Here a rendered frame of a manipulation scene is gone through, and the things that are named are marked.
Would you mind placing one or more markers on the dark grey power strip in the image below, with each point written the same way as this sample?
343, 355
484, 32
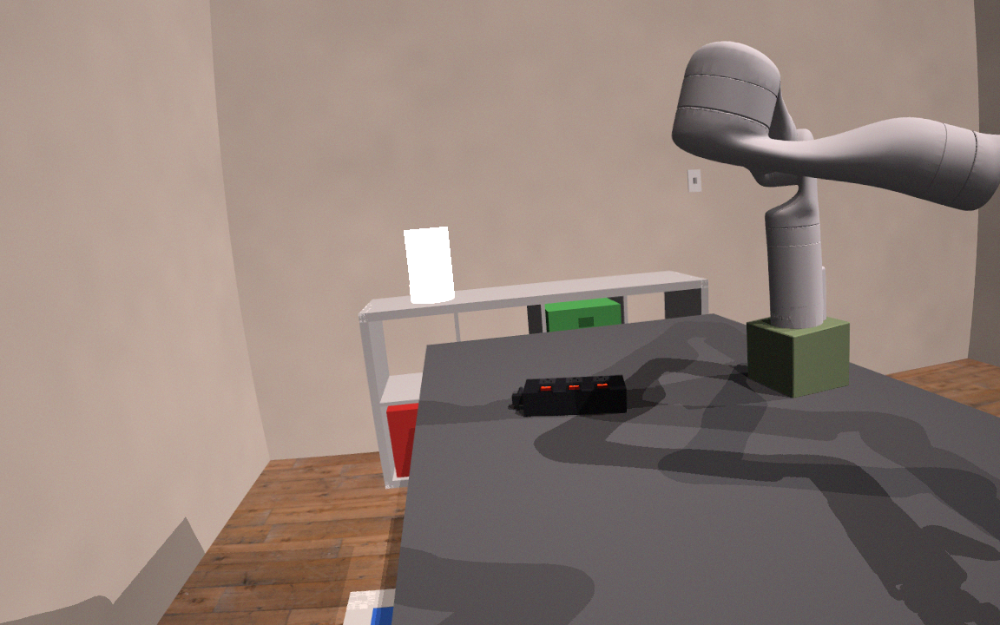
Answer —
567, 396

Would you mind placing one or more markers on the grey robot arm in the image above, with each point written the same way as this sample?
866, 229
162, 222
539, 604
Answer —
723, 114

